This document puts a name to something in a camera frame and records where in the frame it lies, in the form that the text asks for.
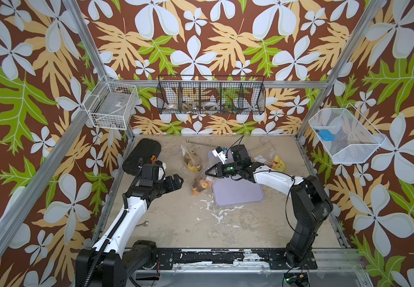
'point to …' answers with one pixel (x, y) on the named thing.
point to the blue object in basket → (326, 135)
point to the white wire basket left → (113, 107)
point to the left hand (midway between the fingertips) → (177, 180)
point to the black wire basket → (211, 94)
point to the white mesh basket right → (343, 136)
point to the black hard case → (145, 149)
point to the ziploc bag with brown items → (191, 160)
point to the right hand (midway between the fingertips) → (205, 172)
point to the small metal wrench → (145, 224)
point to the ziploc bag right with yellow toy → (277, 164)
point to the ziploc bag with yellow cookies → (200, 185)
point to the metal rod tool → (188, 141)
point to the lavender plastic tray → (227, 191)
